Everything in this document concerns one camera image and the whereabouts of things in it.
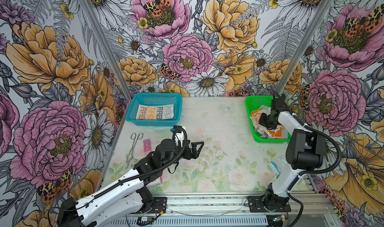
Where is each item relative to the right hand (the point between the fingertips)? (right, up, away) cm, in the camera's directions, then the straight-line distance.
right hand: (262, 126), depth 95 cm
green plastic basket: (0, +16, +16) cm, 22 cm away
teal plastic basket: (-83, +18, +14) cm, 86 cm away
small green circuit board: (-65, -41, -25) cm, 80 cm away
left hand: (-41, -8, -23) cm, 48 cm away
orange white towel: (+6, -4, -3) cm, 8 cm away
